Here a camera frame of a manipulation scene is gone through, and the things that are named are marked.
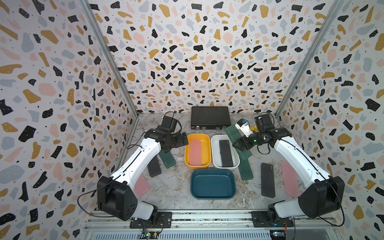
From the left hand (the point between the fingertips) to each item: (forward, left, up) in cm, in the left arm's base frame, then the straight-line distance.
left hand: (181, 141), depth 82 cm
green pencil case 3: (+1, -28, +4) cm, 28 cm away
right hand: (-1, -31, +1) cm, 31 cm away
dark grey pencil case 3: (-16, -49, -18) cm, 54 cm away
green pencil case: (-1, +11, -17) cm, 20 cm away
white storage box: (+3, -20, -17) cm, 27 cm away
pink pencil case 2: (-18, +23, -18) cm, 34 cm away
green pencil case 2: (-9, -38, -20) cm, 44 cm away
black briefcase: (+32, -18, -16) cm, 40 cm away
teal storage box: (-17, -17, -19) cm, 31 cm away
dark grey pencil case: (-6, +18, -18) cm, 27 cm away
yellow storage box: (+6, -14, -19) cm, 24 cm away
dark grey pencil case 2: (-1, -27, -18) cm, 32 cm away
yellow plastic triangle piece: (-4, -35, +16) cm, 38 cm away
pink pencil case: (+4, -7, -19) cm, 21 cm away
